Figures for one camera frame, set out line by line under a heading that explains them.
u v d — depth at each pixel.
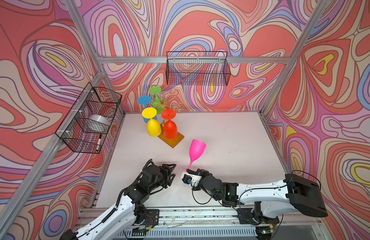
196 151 0.77
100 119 0.73
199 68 0.96
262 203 0.64
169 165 0.77
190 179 0.61
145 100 0.80
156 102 0.82
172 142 1.02
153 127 0.80
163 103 0.82
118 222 0.56
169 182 0.72
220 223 0.72
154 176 0.61
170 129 0.81
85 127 0.73
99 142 0.72
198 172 0.66
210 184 0.57
